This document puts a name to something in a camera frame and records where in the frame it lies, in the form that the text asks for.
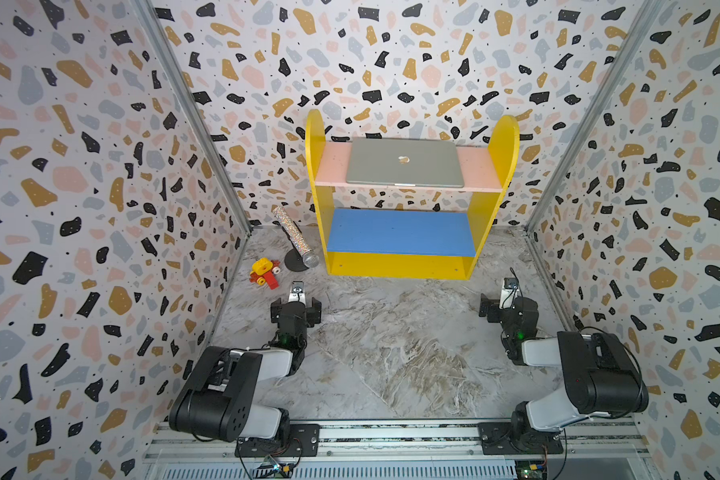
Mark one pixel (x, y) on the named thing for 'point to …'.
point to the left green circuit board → (267, 470)
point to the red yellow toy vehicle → (264, 271)
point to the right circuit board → (531, 469)
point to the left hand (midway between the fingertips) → (299, 298)
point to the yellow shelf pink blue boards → (407, 208)
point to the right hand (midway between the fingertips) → (501, 294)
